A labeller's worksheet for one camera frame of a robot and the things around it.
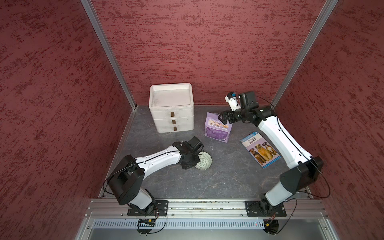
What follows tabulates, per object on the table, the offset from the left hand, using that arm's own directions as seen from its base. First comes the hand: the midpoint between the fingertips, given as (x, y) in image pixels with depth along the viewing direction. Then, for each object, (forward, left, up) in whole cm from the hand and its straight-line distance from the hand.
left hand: (195, 166), depth 83 cm
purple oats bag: (+22, -12, +6) cm, 26 cm away
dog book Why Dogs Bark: (+13, -42, -4) cm, 45 cm away
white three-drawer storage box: (+29, +15, +19) cm, 38 cm away
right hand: (+20, -16, +21) cm, 33 cm away
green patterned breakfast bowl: (+5, -6, -3) cm, 8 cm away
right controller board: (-27, -37, -6) cm, 47 cm away
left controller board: (-26, +24, -7) cm, 36 cm away
